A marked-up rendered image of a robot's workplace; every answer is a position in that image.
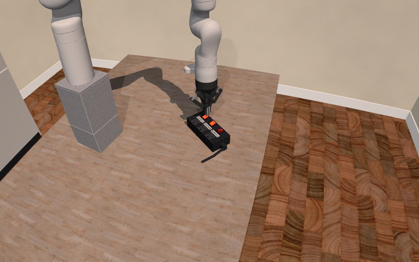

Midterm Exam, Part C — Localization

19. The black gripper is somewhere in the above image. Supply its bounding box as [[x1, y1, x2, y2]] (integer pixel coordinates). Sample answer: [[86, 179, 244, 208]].
[[190, 79, 223, 115]]

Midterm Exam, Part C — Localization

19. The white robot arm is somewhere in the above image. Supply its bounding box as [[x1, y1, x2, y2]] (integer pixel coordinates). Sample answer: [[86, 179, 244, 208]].
[[39, 0, 222, 86]]

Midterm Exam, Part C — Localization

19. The black power strip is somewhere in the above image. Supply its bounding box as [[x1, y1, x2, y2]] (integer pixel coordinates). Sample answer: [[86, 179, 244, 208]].
[[187, 111, 230, 163]]

